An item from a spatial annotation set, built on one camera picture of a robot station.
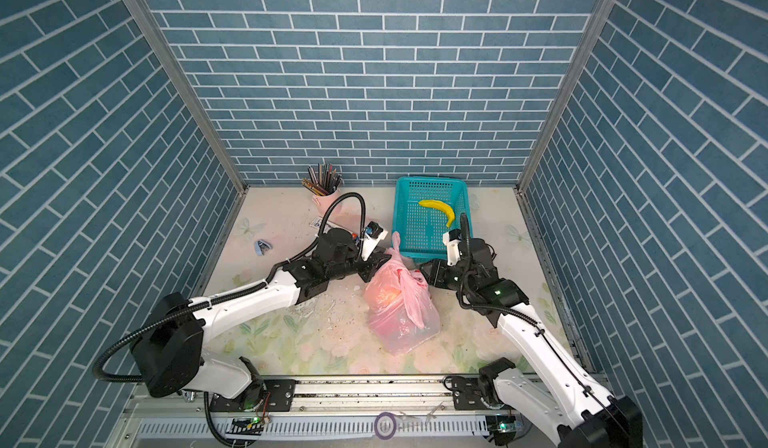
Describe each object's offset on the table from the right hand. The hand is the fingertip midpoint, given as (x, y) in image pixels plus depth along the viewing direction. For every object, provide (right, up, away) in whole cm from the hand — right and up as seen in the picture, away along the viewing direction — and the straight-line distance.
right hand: (421, 265), depth 77 cm
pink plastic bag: (-5, -11, 0) cm, 12 cm away
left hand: (-9, +2, +3) cm, 10 cm away
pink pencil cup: (-33, +17, +28) cm, 46 cm away
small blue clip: (-53, +2, +24) cm, 58 cm away
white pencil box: (-36, +10, +31) cm, 48 cm away
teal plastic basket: (+4, +15, +38) cm, 41 cm away
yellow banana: (+11, +16, +35) cm, 40 cm away
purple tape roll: (-9, -37, -7) cm, 39 cm away
